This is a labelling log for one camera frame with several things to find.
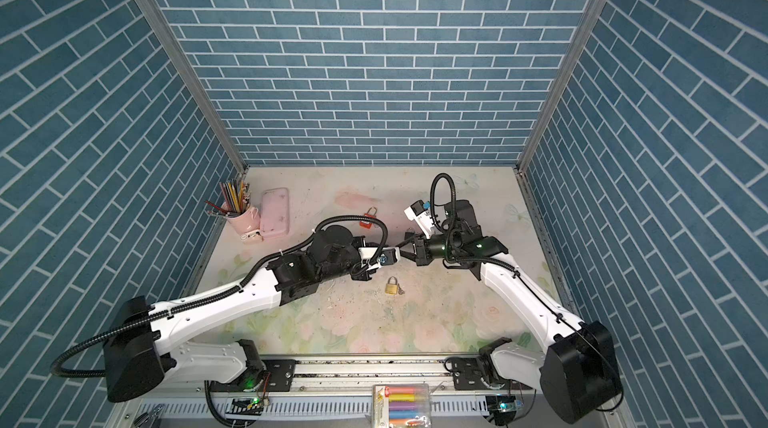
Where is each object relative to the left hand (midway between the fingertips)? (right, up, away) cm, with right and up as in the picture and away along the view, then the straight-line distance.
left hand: (387, 246), depth 74 cm
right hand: (+2, 0, 0) cm, 2 cm away
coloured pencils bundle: (-50, +12, +22) cm, 56 cm away
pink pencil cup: (-48, +3, +24) cm, 54 cm away
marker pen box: (+4, -36, -6) cm, 37 cm away
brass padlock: (0, -15, +15) cm, 21 cm away
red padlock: (-7, +6, +33) cm, 34 cm away
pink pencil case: (-40, +7, +27) cm, 49 cm away
